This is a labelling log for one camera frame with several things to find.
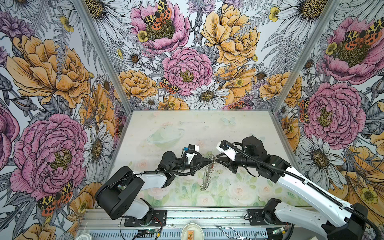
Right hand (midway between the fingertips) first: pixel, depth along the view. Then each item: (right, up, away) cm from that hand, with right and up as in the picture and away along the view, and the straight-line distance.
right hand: (219, 162), depth 71 cm
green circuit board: (-34, -34, +2) cm, 48 cm away
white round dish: (-13, -31, -1) cm, 34 cm away
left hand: (-3, -1, +2) cm, 4 cm away
